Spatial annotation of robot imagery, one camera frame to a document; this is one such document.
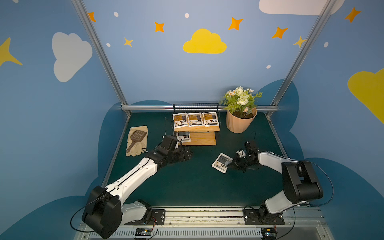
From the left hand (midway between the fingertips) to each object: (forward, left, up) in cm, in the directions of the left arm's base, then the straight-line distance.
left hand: (187, 153), depth 83 cm
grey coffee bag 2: (+20, +4, -12) cm, 23 cm away
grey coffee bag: (+1, -21, -13) cm, 25 cm away
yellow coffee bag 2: (+22, -4, +4) cm, 23 cm away
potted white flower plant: (+31, -34, +5) cm, 47 cm away
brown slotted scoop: (+19, +37, -12) cm, 44 cm away
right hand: (-1, -26, -11) cm, 28 cm away
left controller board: (-36, +20, -15) cm, 44 cm away
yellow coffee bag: (+22, +6, +4) cm, 23 cm away
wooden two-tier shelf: (+21, -7, -12) cm, 26 cm away
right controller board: (-35, -42, -16) cm, 57 cm away
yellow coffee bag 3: (+22, -14, +4) cm, 27 cm away
